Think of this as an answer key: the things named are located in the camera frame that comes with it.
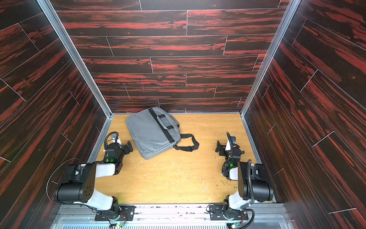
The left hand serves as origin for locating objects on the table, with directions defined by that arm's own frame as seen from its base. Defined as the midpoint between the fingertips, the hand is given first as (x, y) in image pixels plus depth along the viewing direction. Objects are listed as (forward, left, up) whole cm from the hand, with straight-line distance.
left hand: (123, 142), depth 95 cm
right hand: (+1, -71, +2) cm, 71 cm away
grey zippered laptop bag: (+10, -20, -1) cm, 22 cm away
